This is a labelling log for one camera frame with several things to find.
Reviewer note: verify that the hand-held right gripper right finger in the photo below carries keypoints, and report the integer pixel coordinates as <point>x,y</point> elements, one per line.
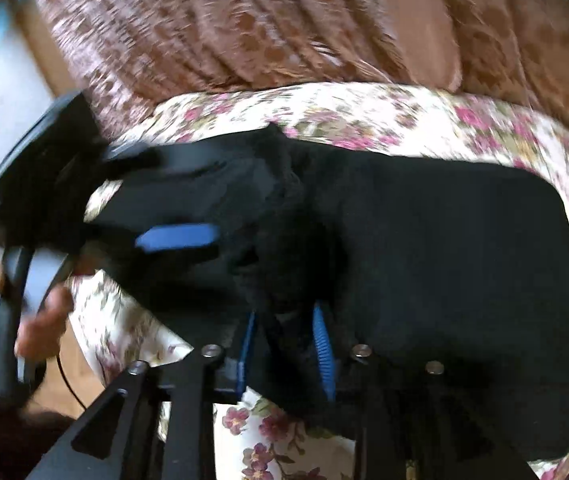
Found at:
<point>325,355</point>

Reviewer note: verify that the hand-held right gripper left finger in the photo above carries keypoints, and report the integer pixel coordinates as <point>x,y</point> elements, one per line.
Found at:
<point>248,360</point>

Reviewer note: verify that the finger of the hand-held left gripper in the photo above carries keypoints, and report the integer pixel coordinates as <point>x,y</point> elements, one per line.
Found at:
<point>199,157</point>
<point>179,237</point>

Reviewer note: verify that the black pants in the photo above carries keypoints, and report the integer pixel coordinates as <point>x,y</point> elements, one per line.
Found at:
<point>439,270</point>

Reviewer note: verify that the person's left hand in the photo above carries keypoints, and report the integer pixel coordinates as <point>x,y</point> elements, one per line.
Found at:
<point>47,320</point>

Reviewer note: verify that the brown patterned curtain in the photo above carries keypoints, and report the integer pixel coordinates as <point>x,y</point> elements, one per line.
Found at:
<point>214,25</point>

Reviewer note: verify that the floral bedsheet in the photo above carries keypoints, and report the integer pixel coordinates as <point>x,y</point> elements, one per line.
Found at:
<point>364,110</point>

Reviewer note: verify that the dark cloth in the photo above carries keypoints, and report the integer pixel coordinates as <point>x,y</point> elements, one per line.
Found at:
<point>4,440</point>

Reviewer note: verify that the plain pink curtain sash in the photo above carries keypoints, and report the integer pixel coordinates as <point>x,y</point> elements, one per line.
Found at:
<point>429,20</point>

